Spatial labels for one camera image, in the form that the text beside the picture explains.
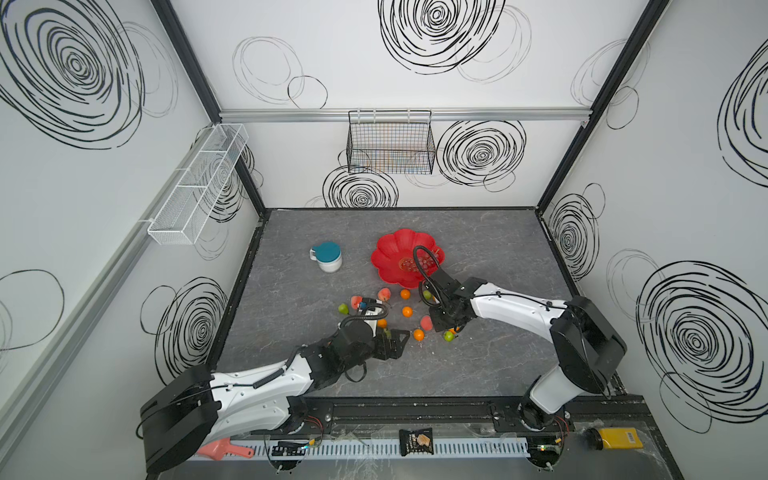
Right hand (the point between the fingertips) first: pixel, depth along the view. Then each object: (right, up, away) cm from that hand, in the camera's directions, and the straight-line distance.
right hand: (435, 322), depth 87 cm
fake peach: (-15, +7, +6) cm, 18 cm away
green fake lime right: (+4, -4, -1) cm, 5 cm away
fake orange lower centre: (-5, -3, -1) cm, 6 cm away
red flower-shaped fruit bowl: (-13, +21, +21) cm, 32 cm away
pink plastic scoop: (-53, -23, -19) cm, 62 cm away
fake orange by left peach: (-16, 0, +1) cm, 16 cm away
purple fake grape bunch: (-1, +16, +13) cm, 21 cm away
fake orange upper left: (-8, +7, +8) cm, 13 cm away
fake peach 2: (-3, 0, -1) cm, 3 cm away
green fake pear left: (-28, +3, +3) cm, 28 cm away
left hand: (-10, 0, -9) cm, 14 cm away
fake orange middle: (-8, +3, +3) cm, 9 cm away
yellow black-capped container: (+38, -21, -19) cm, 48 cm away
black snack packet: (-7, -23, -18) cm, 30 cm away
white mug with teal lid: (-34, +19, +9) cm, 40 cm away
